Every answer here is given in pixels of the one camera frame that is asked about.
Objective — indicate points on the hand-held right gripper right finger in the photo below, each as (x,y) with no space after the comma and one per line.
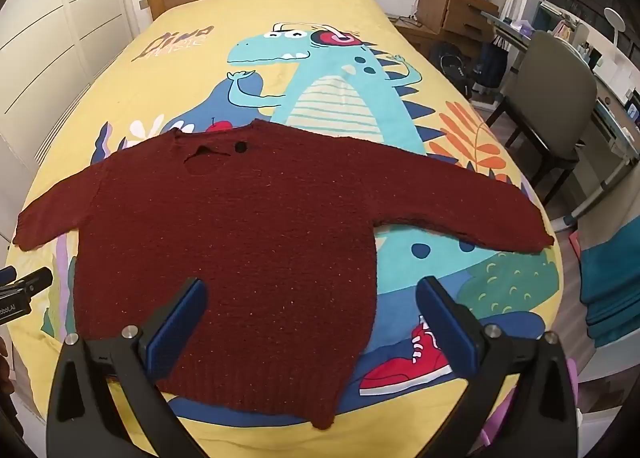
(445,328)

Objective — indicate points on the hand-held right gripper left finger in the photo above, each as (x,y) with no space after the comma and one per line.
(180,323)

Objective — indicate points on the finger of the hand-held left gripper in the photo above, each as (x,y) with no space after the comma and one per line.
(35,280)

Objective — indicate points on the dark red knitted sweater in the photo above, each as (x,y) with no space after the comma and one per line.
(225,238)

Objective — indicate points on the teal folded cloth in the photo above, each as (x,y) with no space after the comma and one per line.
(612,283)

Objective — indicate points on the white wardrobe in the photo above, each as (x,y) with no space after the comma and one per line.
(50,38)

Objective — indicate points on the black backpack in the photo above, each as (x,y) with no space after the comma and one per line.
(452,68)

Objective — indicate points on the yellow dinosaur printed bedsheet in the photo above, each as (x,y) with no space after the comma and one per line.
(200,63)

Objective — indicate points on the white desk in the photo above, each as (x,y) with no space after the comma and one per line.
(612,128)

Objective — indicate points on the grey chair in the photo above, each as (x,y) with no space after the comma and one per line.
(550,88)

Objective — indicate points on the dark blue bag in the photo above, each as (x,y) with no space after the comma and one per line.
(492,63)

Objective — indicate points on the wooden cabinet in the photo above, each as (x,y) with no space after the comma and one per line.
(465,8)

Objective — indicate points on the white desk lamp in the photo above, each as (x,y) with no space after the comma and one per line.
(614,21)

